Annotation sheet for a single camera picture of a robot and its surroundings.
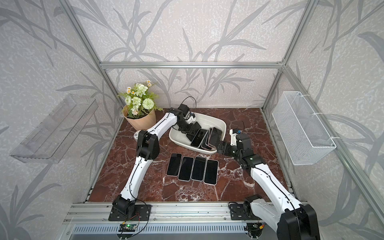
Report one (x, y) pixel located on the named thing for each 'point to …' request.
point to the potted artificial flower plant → (139, 109)
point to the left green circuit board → (127, 228)
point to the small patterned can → (136, 135)
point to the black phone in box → (199, 138)
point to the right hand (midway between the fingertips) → (220, 144)
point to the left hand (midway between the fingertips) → (194, 132)
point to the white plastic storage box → (206, 122)
